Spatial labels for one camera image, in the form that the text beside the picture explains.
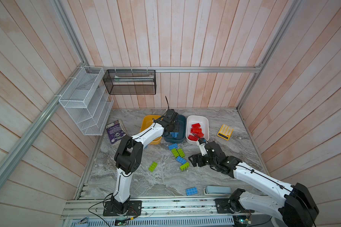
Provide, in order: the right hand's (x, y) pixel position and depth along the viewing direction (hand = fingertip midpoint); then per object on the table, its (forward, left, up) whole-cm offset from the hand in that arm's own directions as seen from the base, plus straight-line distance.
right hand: (194, 155), depth 83 cm
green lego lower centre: (-4, +6, -7) cm, 10 cm away
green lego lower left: (-4, +26, -8) cm, 27 cm away
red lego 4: (+17, -1, -7) cm, 18 cm away
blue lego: (+19, +12, -5) cm, 23 cm away
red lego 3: (+20, -7, -7) cm, 22 cm away
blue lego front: (-18, +2, -8) cm, 20 cm away
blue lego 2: (+11, +13, -8) cm, 19 cm away
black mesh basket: (+43, +42, +22) cm, 64 cm away
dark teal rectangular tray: (+20, +6, -7) cm, 23 cm away
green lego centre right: (+6, +8, -7) cm, 12 cm away
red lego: (+28, -5, -8) cm, 30 cm away
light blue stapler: (-17, -13, -11) cm, 24 cm away
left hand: (+19, +11, +1) cm, 22 cm away
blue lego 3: (+1, +7, -8) cm, 11 cm away
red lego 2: (+23, -4, -5) cm, 24 cm away
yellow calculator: (+24, -27, -8) cm, 37 cm away
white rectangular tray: (+32, -11, -6) cm, 35 cm away
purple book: (+22, +56, -6) cm, 61 cm away
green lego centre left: (+6, +11, -7) cm, 15 cm away
